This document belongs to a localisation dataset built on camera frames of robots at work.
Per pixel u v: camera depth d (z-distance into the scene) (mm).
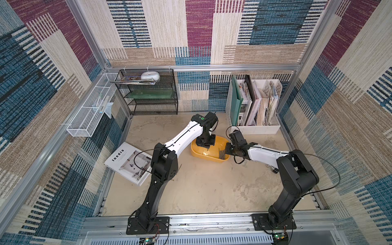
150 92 1057
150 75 893
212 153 991
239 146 735
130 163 897
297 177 476
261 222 730
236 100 860
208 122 662
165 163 554
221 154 964
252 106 893
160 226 720
